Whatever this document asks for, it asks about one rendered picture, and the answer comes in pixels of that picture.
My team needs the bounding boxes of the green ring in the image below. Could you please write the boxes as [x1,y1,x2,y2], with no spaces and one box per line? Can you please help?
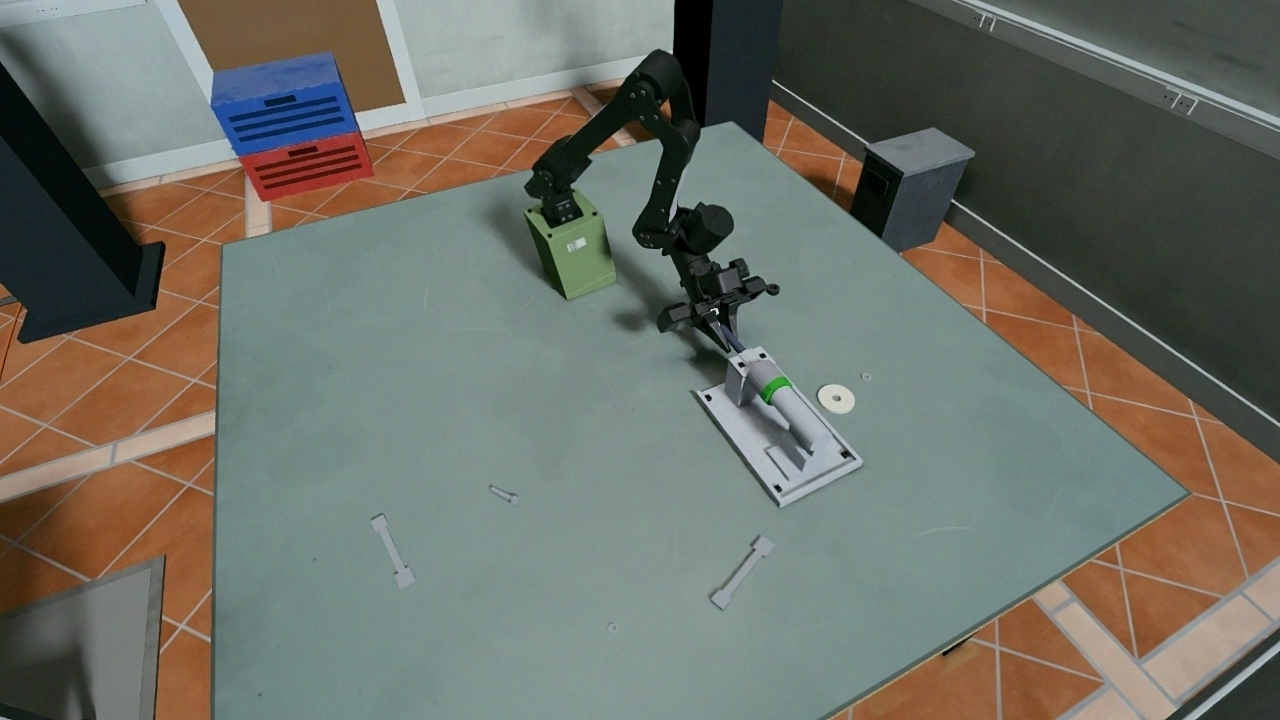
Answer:
[762,377,792,406]

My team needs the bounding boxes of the white flat washer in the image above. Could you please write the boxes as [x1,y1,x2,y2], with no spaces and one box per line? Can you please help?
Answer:
[818,384,855,414]

